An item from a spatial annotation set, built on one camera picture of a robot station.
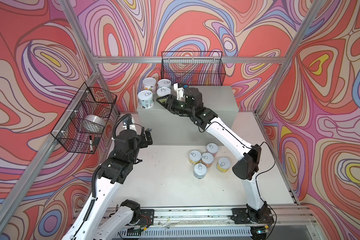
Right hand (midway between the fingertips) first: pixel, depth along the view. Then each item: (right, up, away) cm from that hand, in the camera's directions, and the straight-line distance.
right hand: (159, 105), depth 71 cm
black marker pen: (-34, -19, +1) cm, 39 cm away
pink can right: (+30, -24, +22) cm, 44 cm away
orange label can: (+27, -30, +17) cm, 43 cm away
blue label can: (+21, -36, +13) cm, 44 cm away
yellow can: (+35, -33, +15) cm, 51 cm away
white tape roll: (-32, -9, -1) cm, 33 cm away
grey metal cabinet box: (+3, -12, +16) cm, 20 cm away
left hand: (-8, -12, -2) cm, 15 cm away
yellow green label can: (+19, -29, +18) cm, 39 cm away
